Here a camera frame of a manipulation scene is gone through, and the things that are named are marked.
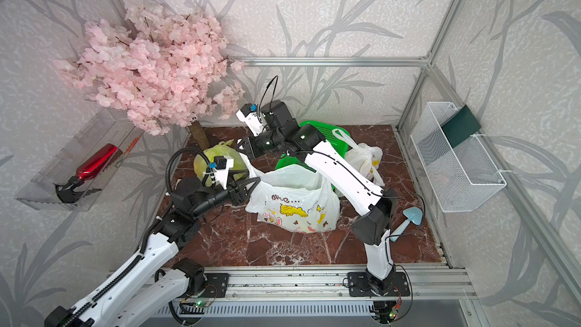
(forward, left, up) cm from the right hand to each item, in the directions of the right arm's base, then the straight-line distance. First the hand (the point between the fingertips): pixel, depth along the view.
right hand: (235, 147), depth 66 cm
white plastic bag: (-10, -17, -13) cm, 24 cm away
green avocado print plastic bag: (+16, +13, -19) cm, 28 cm away
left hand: (-5, -5, -9) cm, 11 cm away
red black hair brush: (-14, +42, -1) cm, 44 cm away
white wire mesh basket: (-10, -63, -3) cm, 64 cm away
